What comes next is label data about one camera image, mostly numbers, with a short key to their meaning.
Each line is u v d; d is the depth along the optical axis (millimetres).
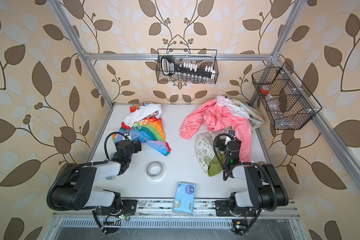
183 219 721
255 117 990
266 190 427
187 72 860
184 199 719
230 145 758
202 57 911
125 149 715
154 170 871
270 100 703
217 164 849
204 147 929
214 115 990
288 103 752
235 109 966
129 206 741
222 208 734
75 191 429
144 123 1046
